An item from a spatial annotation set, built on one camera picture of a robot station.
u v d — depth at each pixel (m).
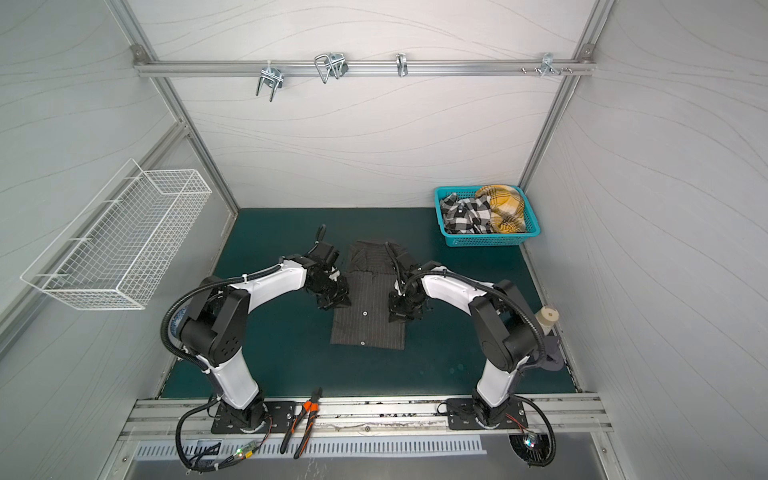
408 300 0.77
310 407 0.75
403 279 0.74
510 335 0.47
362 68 0.79
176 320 0.49
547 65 0.77
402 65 0.78
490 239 1.04
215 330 0.48
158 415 0.77
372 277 0.96
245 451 0.68
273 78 0.80
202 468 0.68
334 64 0.76
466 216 1.05
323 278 0.78
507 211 1.06
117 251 0.68
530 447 0.72
